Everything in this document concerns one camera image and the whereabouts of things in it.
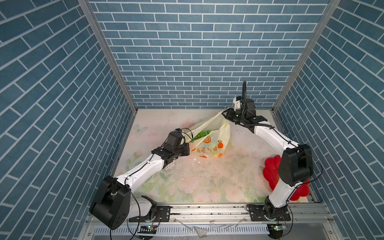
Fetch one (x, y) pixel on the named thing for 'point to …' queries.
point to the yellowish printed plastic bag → (213, 145)
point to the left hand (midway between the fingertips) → (190, 147)
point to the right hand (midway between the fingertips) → (221, 110)
